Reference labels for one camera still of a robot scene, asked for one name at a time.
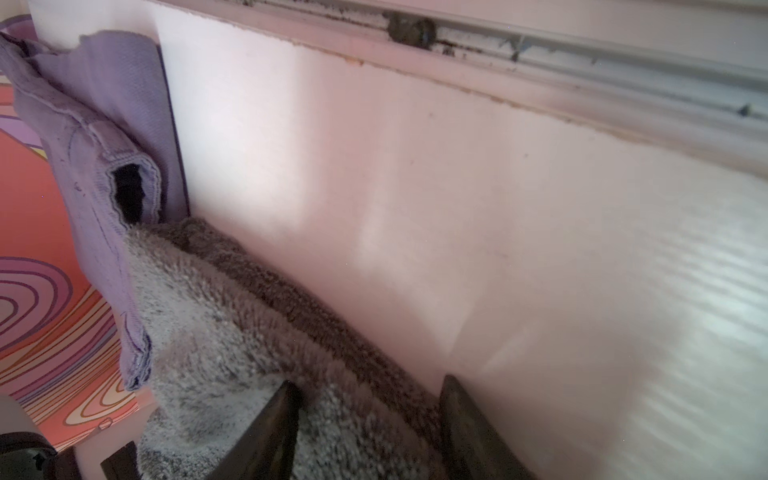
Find grey towel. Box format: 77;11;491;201
125;218;446;479

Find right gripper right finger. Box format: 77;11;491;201
439;375;534;479

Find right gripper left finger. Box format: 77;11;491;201
206;381;302;480

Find open black white suitcase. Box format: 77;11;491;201
1;394;82;480

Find purple trousers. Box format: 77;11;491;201
1;31;190;390

